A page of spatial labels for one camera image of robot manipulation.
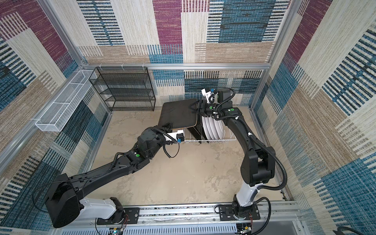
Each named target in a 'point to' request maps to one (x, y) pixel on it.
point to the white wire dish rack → (228, 136)
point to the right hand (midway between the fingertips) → (193, 109)
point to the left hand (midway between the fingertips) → (168, 120)
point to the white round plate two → (213, 127)
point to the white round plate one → (206, 129)
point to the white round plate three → (220, 127)
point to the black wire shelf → (125, 88)
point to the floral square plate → (192, 130)
